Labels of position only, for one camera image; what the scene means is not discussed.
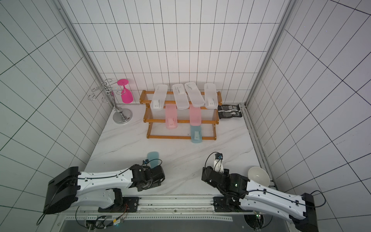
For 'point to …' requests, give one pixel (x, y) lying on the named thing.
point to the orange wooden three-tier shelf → (156, 121)
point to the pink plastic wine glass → (126, 96)
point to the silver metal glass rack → (120, 115)
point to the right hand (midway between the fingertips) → (205, 172)
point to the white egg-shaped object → (258, 175)
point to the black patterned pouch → (228, 111)
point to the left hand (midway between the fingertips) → (149, 185)
